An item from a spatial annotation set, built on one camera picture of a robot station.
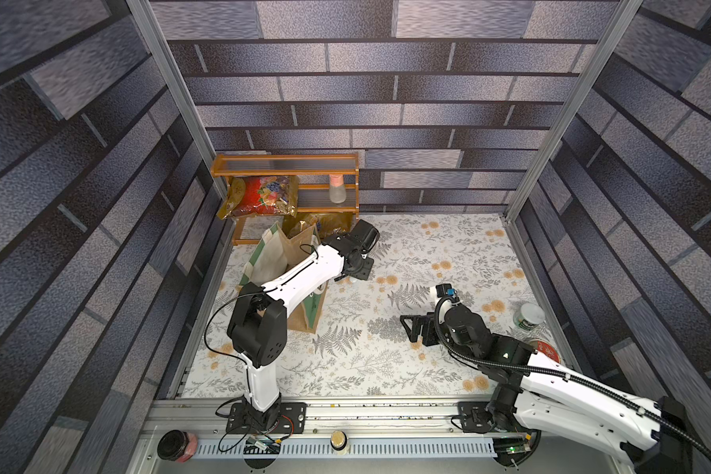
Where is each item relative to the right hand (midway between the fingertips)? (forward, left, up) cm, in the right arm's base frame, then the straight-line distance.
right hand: (411, 315), depth 76 cm
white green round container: (+5, -37, -10) cm, 38 cm away
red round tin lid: (-4, -40, -12) cm, 42 cm away
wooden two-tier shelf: (+49, +31, +11) cm, 59 cm away
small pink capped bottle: (+44, +23, +6) cm, 50 cm away
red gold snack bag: (+39, +48, +8) cm, 63 cm away
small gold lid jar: (-28, +17, 0) cm, 33 cm away
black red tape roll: (-29, +55, -8) cm, 63 cm away
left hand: (+17, +14, -1) cm, 22 cm away
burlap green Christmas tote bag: (+19, +41, +3) cm, 45 cm away
